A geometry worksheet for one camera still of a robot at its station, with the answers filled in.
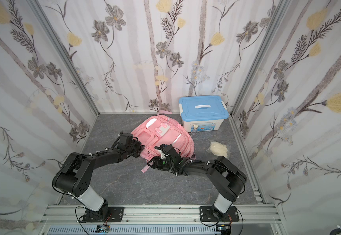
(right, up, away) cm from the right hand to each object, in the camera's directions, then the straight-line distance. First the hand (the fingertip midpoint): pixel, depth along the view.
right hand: (150, 162), depth 82 cm
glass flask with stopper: (+29, +16, +22) cm, 40 cm away
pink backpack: (+5, +19, +22) cm, 29 cm away
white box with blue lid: (+37, +31, +17) cm, 51 cm away
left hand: (-4, +10, +12) cm, 16 cm away
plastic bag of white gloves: (+44, +5, +15) cm, 47 cm away
